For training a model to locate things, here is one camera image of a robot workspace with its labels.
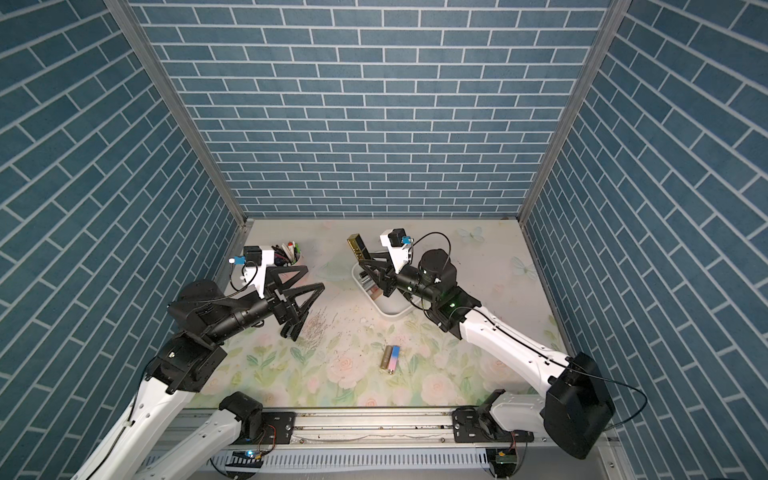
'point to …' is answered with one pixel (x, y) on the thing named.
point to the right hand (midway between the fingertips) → (368, 261)
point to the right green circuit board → (503, 461)
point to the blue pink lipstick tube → (394, 359)
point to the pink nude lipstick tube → (375, 292)
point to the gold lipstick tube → (386, 356)
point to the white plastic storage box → (398, 304)
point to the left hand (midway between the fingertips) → (321, 283)
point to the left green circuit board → (245, 459)
